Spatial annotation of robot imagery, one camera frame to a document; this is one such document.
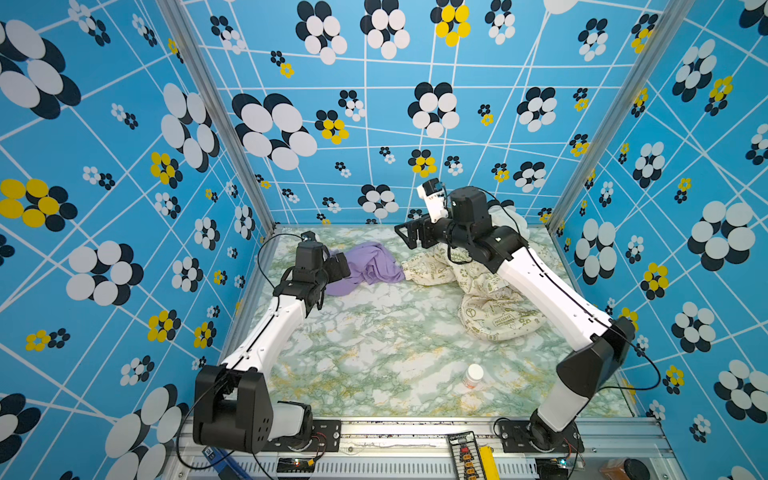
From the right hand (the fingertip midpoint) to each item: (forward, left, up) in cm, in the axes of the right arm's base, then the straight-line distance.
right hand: (412, 222), depth 74 cm
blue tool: (-48, +43, -30) cm, 71 cm away
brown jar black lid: (-48, -44, -26) cm, 70 cm away
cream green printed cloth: (-8, -25, -30) cm, 40 cm away
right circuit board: (-47, -33, -36) cm, 68 cm away
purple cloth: (+9, +13, -28) cm, 32 cm away
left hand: (0, +22, -15) cm, 27 cm away
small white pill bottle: (-29, -16, -28) cm, 43 cm away
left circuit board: (-47, +29, -36) cm, 66 cm away
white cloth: (+31, -39, -27) cm, 57 cm away
